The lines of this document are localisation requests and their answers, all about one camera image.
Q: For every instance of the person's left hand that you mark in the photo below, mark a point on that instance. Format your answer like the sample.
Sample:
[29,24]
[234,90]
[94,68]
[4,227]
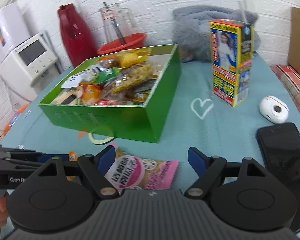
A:
[2,217]

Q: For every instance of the black smartphone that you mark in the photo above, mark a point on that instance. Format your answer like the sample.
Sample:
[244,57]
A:
[282,150]

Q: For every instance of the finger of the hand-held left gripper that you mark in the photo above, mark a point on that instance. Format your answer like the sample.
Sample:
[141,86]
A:
[43,158]

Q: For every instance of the glass pitcher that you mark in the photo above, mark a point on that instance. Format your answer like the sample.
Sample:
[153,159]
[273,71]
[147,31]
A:
[107,32]

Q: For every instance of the green cardboard box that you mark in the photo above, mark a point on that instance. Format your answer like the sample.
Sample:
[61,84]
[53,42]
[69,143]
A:
[102,122]

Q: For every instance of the red thermos jug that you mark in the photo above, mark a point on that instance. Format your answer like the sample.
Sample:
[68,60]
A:
[75,37]

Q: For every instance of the white appliance with screen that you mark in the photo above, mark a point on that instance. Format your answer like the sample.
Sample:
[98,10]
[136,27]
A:
[30,55]

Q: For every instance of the grey fluffy blanket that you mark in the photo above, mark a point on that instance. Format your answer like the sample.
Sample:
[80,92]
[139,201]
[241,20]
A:
[190,30]

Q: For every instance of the white water purifier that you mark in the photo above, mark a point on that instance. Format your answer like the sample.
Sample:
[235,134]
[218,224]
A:
[7,25]

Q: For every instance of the yellow drink carton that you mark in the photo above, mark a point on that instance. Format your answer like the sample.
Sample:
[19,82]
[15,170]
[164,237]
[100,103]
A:
[227,62]

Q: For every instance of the pink snack packet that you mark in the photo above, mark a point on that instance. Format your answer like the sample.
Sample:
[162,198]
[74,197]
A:
[145,172]

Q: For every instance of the teal tablecloth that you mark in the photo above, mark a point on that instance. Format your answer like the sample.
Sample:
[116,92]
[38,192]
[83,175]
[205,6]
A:
[215,135]

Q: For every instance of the plaid cloth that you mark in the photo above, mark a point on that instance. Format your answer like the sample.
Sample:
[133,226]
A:
[295,85]

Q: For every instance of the red plastic basin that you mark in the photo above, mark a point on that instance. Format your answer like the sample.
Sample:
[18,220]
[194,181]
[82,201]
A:
[132,42]

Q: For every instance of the black pen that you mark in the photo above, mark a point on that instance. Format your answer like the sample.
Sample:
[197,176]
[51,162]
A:
[118,30]

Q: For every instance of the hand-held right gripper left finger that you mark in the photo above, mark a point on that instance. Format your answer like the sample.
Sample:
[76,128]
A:
[107,156]

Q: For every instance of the orange snack packet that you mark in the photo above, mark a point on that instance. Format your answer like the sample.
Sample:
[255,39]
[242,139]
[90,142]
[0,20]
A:
[73,155]

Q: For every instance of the orange plastic basin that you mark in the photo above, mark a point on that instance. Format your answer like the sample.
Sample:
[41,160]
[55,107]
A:
[15,121]

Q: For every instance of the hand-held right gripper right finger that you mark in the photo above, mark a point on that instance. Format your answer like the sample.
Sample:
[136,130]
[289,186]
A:
[196,158]

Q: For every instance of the white round device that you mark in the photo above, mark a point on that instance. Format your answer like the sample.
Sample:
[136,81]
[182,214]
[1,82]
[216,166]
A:
[272,110]

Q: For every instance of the pile of mixed snacks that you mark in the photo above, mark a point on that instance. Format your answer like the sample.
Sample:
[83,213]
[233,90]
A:
[120,82]

